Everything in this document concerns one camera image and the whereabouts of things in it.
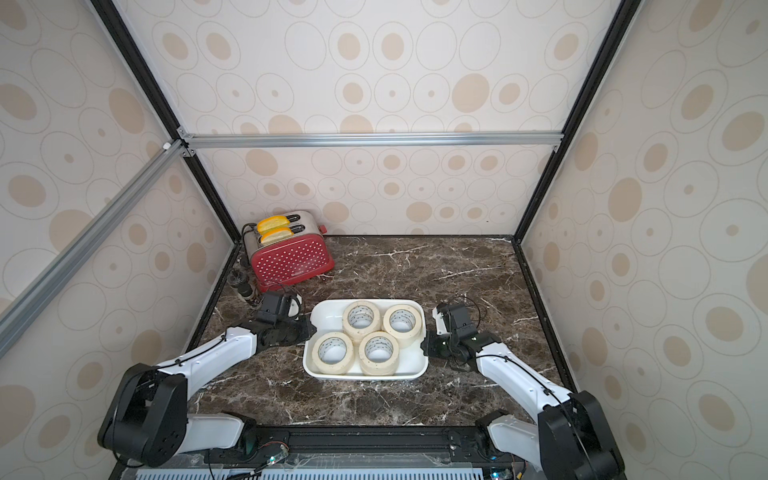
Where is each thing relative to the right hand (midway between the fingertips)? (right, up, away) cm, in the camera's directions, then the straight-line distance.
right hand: (421, 347), depth 85 cm
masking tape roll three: (-26, -3, +3) cm, 26 cm away
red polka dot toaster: (-41, +29, +9) cm, 51 cm away
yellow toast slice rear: (-47, +37, +12) cm, 61 cm away
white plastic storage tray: (-29, +7, +11) cm, 32 cm away
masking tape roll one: (-18, +7, +10) cm, 22 cm away
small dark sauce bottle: (-56, +18, +10) cm, 60 cm away
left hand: (-29, +5, +3) cm, 30 cm away
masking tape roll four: (-12, -3, +3) cm, 13 cm away
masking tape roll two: (-4, +5, +10) cm, 12 cm away
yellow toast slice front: (-44, +33, +8) cm, 56 cm away
